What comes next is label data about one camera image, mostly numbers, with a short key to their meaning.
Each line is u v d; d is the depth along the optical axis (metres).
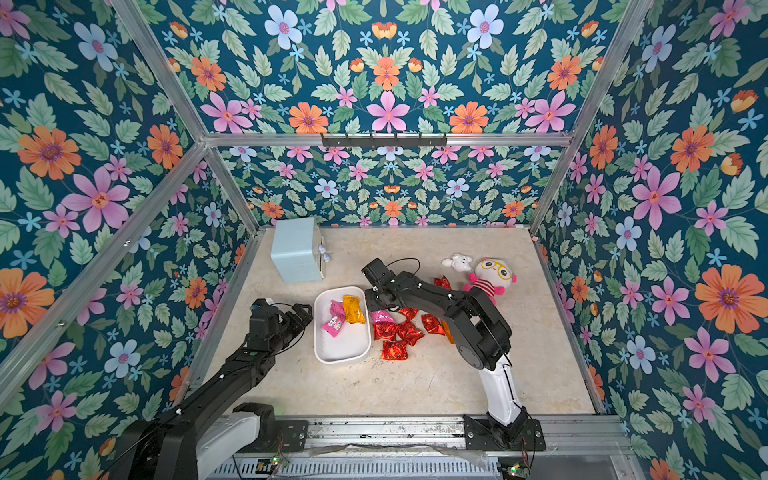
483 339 0.52
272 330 0.69
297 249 0.93
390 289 0.68
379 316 0.91
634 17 0.69
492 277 0.97
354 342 0.90
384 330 0.89
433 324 0.90
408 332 0.90
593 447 0.72
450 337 0.89
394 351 0.86
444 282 0.98
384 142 0.94
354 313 0.91
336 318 0.90
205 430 0.48
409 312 0.93
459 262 1.04
